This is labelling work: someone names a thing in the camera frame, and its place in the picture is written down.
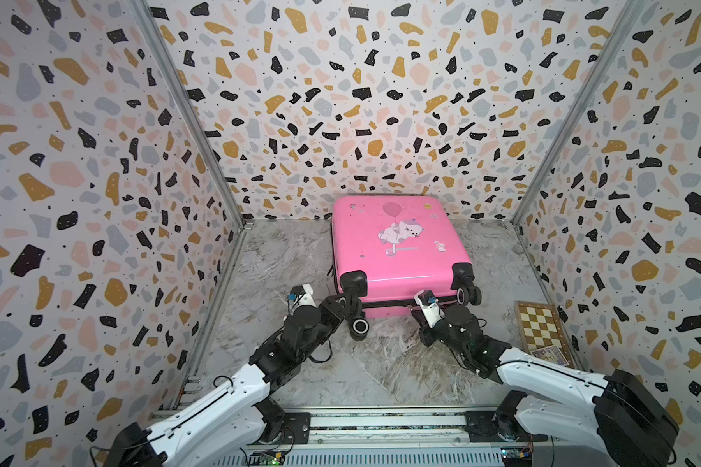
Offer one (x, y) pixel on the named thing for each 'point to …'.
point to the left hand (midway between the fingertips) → (355, 300)
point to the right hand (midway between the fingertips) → (414, 313)
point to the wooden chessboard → (539, 328)
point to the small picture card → (550, 353)
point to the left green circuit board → (266, 458)
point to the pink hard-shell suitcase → (385, 248)
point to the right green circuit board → (515, 457)
